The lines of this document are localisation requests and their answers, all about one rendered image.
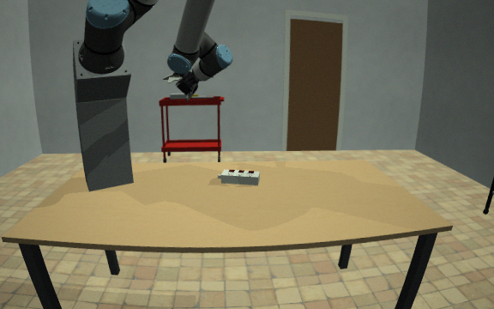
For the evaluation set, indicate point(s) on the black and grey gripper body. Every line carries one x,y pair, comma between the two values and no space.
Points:
186,85

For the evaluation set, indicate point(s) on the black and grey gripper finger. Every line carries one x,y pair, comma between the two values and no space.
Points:
173,77
190,94

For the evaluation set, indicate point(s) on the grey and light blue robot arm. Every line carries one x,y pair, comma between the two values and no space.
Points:
107,20

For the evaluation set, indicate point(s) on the white power strip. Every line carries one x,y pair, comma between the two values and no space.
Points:
239,177

